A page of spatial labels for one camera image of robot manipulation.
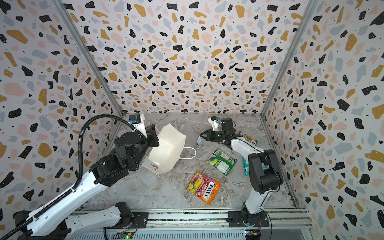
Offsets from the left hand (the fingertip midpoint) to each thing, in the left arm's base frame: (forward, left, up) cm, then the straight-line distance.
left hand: (154, 123), depth 63 cm
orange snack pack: (-15, -21, -38) cm, 46 cm away
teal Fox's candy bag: (-3, -48, -39) cm, 62 cm away
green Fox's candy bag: (+1, -33, -37) cm, 49 cm away
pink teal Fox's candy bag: (+8, -19, -25) cm, 33 cm away
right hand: (+12, -18, -22) cm, 31 cm away
